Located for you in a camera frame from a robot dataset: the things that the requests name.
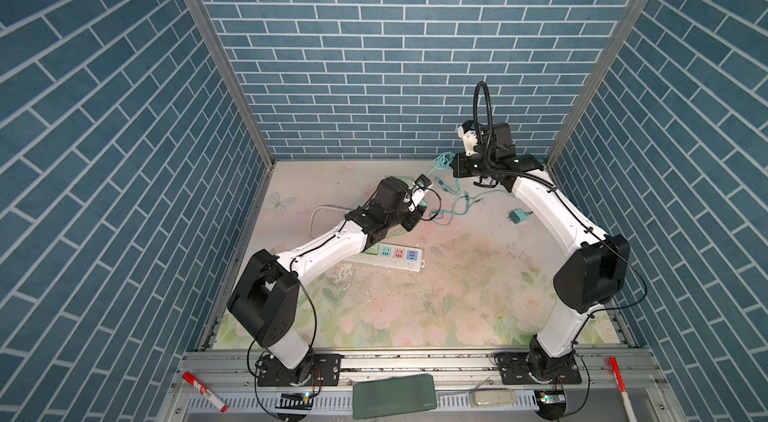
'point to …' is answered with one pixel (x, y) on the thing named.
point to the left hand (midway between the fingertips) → (420, 202)
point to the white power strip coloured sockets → (391, 256)
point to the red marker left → (204, 392)
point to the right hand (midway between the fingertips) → (447, 158)
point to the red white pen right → (623, 389)
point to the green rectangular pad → (395, 396)
